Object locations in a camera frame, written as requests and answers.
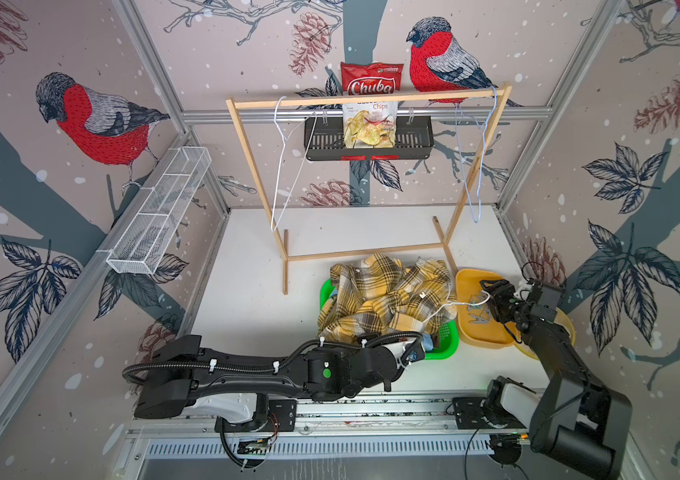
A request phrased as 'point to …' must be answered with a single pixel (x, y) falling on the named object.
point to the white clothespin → (477, 309)
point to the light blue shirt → (427, 341)
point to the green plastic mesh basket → (449, 331)
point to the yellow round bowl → (562, 320)
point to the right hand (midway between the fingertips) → (482, 284)
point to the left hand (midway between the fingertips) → (401, 337)
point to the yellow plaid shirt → (374, 294)
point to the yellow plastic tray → (493, 334)
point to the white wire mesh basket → (152, 225)
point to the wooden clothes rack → (444, 237)
